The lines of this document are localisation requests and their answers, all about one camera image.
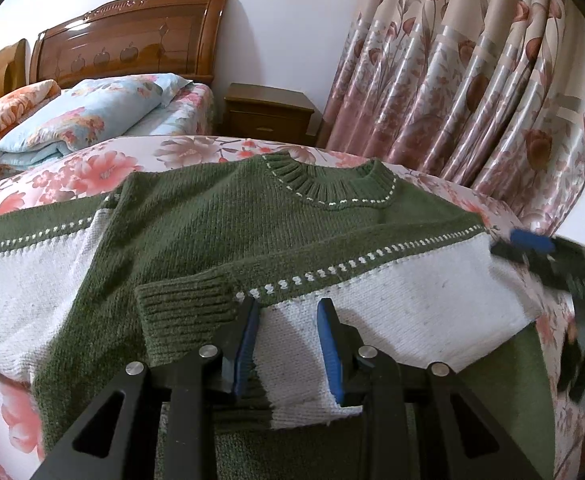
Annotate green and white knit sweater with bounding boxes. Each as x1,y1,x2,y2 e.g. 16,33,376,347
0,153,555,479

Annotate pink floral curtain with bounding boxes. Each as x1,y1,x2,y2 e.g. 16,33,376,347
320,0,585,234

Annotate pink floral bed quilt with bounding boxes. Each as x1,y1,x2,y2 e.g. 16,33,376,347
0,136,585,479

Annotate dark wooden nightstand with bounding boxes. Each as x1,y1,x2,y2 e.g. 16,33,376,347
220,82,317,146

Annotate light blue floral pillow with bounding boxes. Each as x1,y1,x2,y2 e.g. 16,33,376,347
0,73,192,171

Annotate carved wooden headboard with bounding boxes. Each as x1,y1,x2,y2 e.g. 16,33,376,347
29,0,227,89

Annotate plain wooden headboard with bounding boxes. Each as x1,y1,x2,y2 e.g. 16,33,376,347
0,39,28,98

